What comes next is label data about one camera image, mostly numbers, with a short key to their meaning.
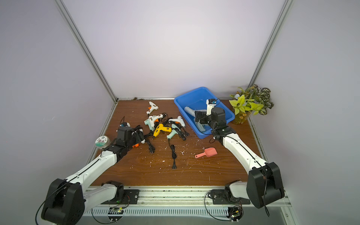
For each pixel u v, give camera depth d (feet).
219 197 2.38
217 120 2.00
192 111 3.39
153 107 3.73
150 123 3.29
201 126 3.20
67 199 1.32
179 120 3.41
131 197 2.39
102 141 2.87
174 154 2.92
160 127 3.26
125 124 2.59
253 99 3.02
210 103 2.33
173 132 3.19
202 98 3.72
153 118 3.38
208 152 2.93
